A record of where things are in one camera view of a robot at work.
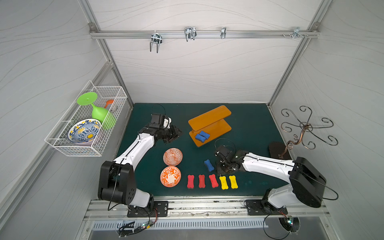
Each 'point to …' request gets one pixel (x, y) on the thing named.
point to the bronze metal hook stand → (305, 130)
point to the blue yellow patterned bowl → (84, 132)
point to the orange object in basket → (108, 102)
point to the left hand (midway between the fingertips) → (181, 133)
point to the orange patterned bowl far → (172, 156)
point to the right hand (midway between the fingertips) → (217, 168)
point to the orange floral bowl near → (170, 176)
